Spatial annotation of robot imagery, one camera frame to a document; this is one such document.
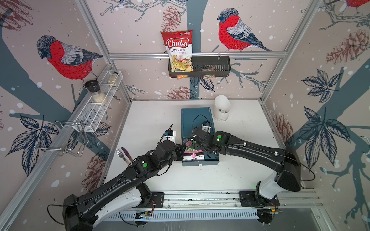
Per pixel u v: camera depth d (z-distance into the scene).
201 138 0.56
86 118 0.71
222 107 1.08
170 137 0.66
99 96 0.74
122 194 0.58
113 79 0.86
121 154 0.90
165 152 0.52
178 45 0.81
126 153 0.90
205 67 1.07
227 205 0.73
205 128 0.68
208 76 0.90
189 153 0.76
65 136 0.59
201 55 0.95
